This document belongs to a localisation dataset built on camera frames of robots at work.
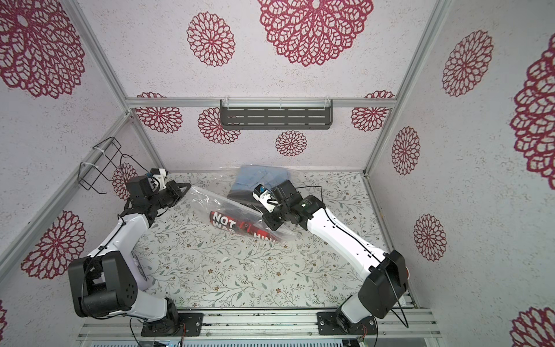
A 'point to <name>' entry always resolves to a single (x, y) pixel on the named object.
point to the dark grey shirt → (246, 196)
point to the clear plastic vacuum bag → (208, 202)
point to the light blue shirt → (249, 176)
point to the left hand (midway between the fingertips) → (189, 184)
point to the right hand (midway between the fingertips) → (266, 213)
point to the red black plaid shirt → (241, 219)
